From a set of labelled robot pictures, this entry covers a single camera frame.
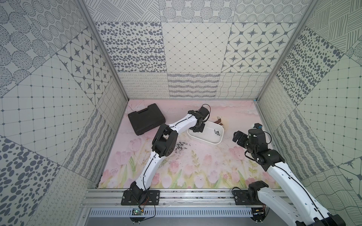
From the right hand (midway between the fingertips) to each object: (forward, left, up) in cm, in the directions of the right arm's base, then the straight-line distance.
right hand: (241, 137), depth 80 cm
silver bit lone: (+12, +10, -15) cm, 21 cm away
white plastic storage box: (+12, +13, -15) cm, 23 cm away
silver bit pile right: (+4, +33, -15) cm, 37 cm away
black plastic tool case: (+20, +62, -9) cm, 66 cm away
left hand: (+16, +24, -12) cm, 31 cm away
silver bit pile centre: (+1, +37, -14) cm, 39 cm away
